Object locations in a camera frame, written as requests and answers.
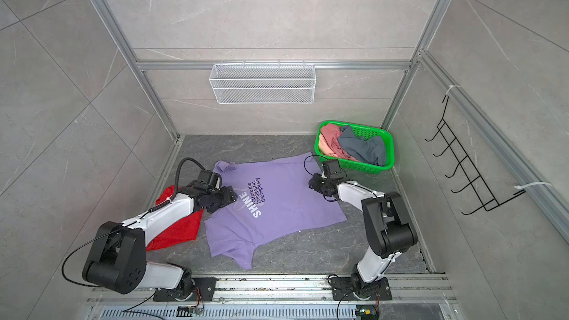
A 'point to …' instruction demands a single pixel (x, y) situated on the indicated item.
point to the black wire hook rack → (487, 199)
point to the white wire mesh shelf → (262, 84)
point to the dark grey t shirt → (368, 150)
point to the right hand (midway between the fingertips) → (312, 180)
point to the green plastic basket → (362, 131)
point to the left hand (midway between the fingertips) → (231, 193)
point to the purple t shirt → (274, 200)
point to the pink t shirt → (330, 144)
